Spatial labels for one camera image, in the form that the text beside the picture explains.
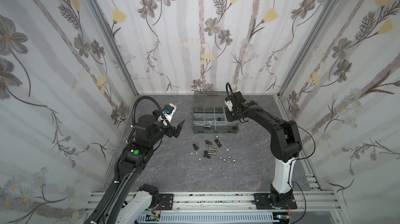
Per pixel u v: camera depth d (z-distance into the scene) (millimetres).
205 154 884
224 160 870
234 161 864
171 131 617
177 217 703
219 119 1049
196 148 925
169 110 565
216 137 958
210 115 1043
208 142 956
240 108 716
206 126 1010
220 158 880
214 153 884
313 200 756
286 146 523
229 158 881
